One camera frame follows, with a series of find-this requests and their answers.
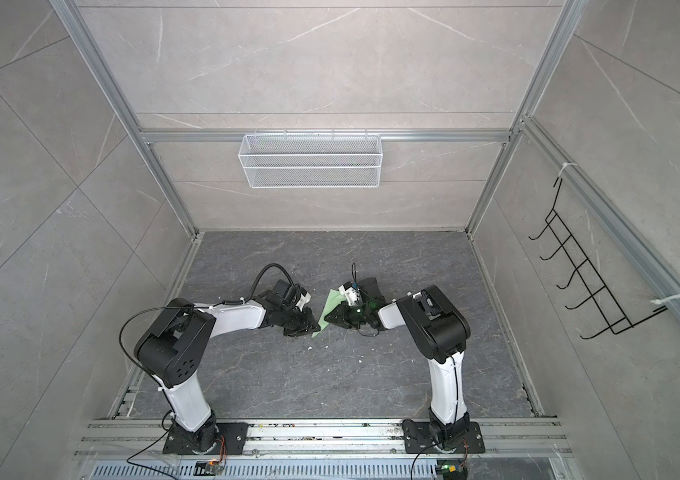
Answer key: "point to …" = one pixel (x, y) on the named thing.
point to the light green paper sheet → (335, 297)
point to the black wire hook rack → (612, 316)
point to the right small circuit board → (451, 469)
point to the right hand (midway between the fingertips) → (327, 317)
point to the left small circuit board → (208, 468)
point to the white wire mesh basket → (311, 161)
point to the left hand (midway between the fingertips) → (321, 322)
